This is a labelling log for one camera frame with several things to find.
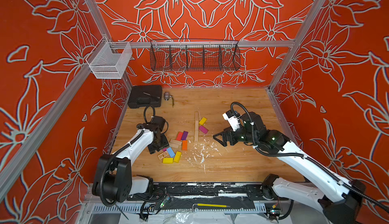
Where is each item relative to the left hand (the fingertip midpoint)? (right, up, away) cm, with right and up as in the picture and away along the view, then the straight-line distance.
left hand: (162, 145), depth 86 cm
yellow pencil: (+27, -24, -16) cm, 39 cm away
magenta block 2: (+3, +1, -10) cm, 10 cm away
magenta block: (+24, +8, +10) cm, 28 cm away
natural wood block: (+20, +16, +15) cm, 30 cm away
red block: (+9, +5, +8) cm, 13 cm away
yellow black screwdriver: (-16, -26, -17) cm, 34 cm away
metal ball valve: (-2, +29, +24) cm, 38 cm away
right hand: (+30, +12, -15) cm, 36 cm away
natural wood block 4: (+7, +1, +4) cm, 9 cm away
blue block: (+5, -4, 0) cm, 6 cm away
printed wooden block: (+1, -5, -2) cm, 5 cm away
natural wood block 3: (+20, +4, +7) cm, 22 cm away
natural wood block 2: (+20, +10, +12) cm, 25 cm away
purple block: (+13, +4, +7) cm, 15 cm away
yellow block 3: (+4, -8, -3) cm, 9 cm away
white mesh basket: (-36, +52, +7) cm, 64 cm away
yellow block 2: (+9, -6, -2) cm, 11 cm away
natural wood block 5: (+6, 0, +2) cm, 7 cm away
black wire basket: (+19, +57, +11) cm, 61 cm away
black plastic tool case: (-16, +29, +18) cm, 38 cm away
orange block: (+13, -1, +4) cm, 14 cm away
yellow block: (+24, +12, +14) cm, 31 cm away
